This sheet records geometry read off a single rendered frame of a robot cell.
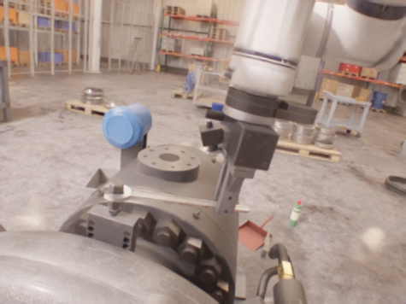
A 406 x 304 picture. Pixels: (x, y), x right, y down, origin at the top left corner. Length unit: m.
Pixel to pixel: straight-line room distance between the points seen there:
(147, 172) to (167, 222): 0.21
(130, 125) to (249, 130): 0.75
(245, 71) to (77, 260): 0.33
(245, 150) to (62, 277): 0.29
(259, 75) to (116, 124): 0.78
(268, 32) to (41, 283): 0.42
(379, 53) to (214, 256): 0.58
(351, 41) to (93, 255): 0.49
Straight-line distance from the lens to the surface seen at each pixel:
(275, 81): 0.34
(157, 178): 0.82
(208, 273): 0.72
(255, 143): 0.32
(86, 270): 0.40
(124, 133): 1.04
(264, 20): 0.34
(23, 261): 0.46
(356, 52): 0.47
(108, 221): 0.44
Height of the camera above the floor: 1.26
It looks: 20 degrees down
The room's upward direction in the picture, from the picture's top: 9 degrees clockwise
